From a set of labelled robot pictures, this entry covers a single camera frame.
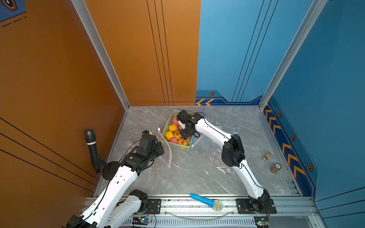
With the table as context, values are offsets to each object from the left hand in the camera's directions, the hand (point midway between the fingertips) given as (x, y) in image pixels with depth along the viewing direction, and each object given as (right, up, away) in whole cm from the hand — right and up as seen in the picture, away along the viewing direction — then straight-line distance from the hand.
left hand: (163, 144), depth 79 cm
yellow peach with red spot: (+7, +4, +15) cm, 17 cm away
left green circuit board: (-7, -36, -9) cm, 38 cm away
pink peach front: (+5, 0, +14) cm, 14 cm away
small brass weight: (+63, -10, +10) cm, 65 cm away
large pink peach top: (+5, +13, +18) cm, 23 cm away
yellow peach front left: (+1, +3, +17) cm, 17 cm away
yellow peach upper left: (+4, +8, +21) cm, 23 cm away
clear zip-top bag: (+2, -8, +1) cm, 8 cm away
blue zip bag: (+19, 0, +19) cm, 27 cm away
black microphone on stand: (-31, +5, -14) cm, 35 cm away
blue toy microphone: (+29, -29, -9) cm, 42 cm away
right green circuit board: (+51, -38, -8) cm, 64 cm away
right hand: (+14, +5, +17) cm, 22 cm away
